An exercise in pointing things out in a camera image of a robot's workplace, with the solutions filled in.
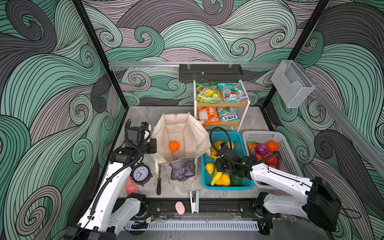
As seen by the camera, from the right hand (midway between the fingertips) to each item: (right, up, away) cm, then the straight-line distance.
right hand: (217, 164), depth 83 cm
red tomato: (+32, +1, +1) cm, 32 cm away
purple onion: (+28, +7, +6) cm, 30 cm away
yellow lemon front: (-4, -2, 0) cm, 5 cm away
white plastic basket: (+41, +1, +1) cm, 41 cm away
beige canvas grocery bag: (-13, +14, +3) cm, 20 cm away
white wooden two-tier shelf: (+13, +33, -7) cm, 36 cm away
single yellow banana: (-1, -5, -6) cm, 8 cm away
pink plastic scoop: (-48, -12, -3) cm, 49 cm away
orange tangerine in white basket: (+36, +9, +7) cm, 37 cm away
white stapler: (-13, -15, -8) cm, 22 cm away
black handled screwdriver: (-33, -10, -1) cm, 34 cm away
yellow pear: (+3, -7, -5) cm, 9 cm away
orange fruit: (-25, +9, +7) cm, 27 cm away
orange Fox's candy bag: (-4, +28, +9) cm, 30 cm away
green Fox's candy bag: (+9, +29, +9) cm, 31 cm away
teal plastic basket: (+14, +14, +9) cm, 22 cm away
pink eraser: (-20, -18, -11) cm, 29 cm away
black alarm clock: (-44, -6, +1) cm, 44 cm away
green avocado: (+9, -7, -5) cm, 13 cm away
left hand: (-34, +14, -7) cm, 37 cm away
